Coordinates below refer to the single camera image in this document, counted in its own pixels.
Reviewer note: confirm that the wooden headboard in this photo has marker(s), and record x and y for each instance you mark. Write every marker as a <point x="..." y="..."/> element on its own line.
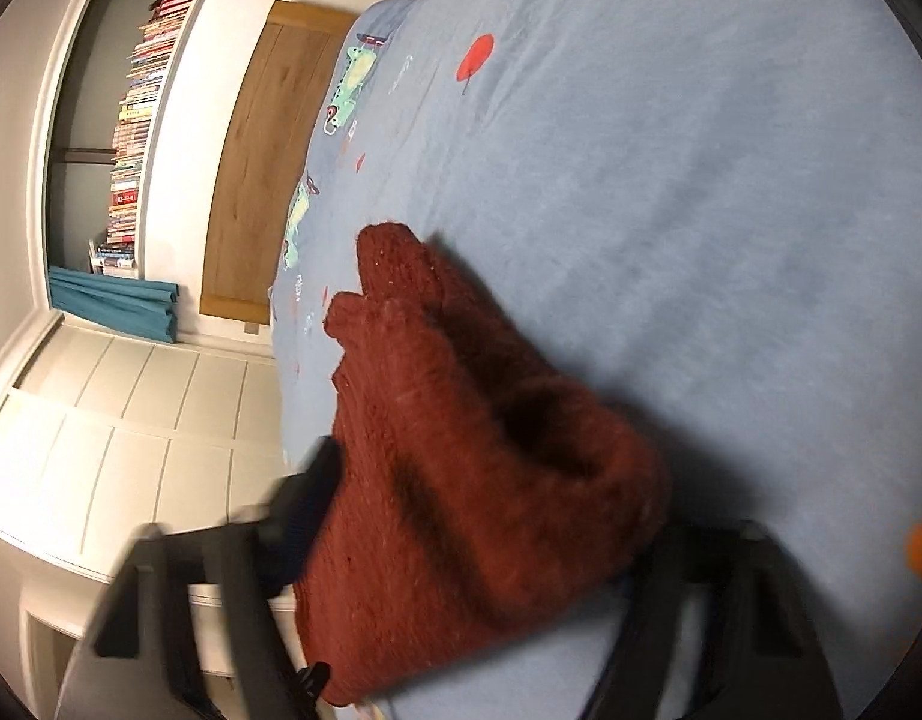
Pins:
<point x="263" y="154"/>

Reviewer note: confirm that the light blue patterned bedsheet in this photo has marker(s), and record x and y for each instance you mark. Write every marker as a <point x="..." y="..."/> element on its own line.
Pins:
<point x="709" y="211"/>

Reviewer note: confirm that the white panelled wardrobe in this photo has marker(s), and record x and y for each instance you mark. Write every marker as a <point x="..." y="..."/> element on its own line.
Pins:
<point x="102" y="433"/>

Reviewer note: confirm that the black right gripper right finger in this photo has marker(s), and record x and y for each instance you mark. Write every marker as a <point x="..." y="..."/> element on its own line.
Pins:
<point x="760" y="655"/>

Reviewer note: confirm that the row of colourful books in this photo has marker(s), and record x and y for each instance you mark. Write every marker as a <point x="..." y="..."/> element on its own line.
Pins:
<point x="148" y="64"/>

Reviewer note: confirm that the dark red knitted sweater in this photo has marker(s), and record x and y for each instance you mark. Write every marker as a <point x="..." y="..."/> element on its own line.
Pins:
<point x="484" y="491"/>

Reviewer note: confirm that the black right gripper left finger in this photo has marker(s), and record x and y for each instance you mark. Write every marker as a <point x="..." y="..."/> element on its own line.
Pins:
<point x="138" y="657"/>

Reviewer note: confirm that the teal curtain upper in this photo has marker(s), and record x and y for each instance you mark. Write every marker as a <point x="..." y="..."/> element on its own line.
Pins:
<point x="141" y="308"/>

